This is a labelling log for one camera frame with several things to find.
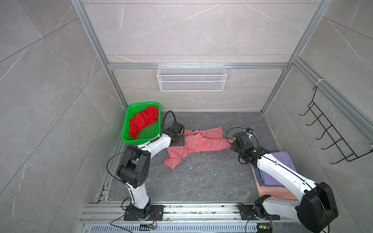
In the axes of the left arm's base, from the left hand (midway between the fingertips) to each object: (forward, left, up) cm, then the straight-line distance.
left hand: (178, 137), depth 95 cm
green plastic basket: (+10, +22, -7) cm, 25 cm away
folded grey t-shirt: (-30, -46, -2) cm, 55 cm away
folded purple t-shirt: (-18, -65, +1) cm, 67 cm away
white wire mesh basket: (+35, -10, +22) cm, 43 cm away
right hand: (-9, -35, +7) cm, 37 cm away
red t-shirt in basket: (+25, +23, -3) cm, 34 cm away
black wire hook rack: (-29, -72, +27) cm, 82 cm away
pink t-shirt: (-3, -12, +1) cm, 13 cm away
